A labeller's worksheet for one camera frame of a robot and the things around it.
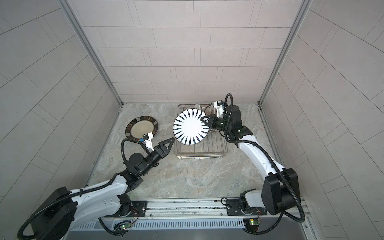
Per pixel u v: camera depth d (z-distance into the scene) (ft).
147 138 2.21
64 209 1.31
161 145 2.09
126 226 2.12
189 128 2.52
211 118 2.30
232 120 1.95
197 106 3.19
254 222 2.25
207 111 3.14
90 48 2.79
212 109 2.28
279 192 1.30
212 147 2.99
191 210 2.33
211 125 2.19
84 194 1.48
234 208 2.32
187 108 3.25
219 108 2.33
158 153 2.11
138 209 2.30
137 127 3.28
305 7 2.33
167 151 2.08
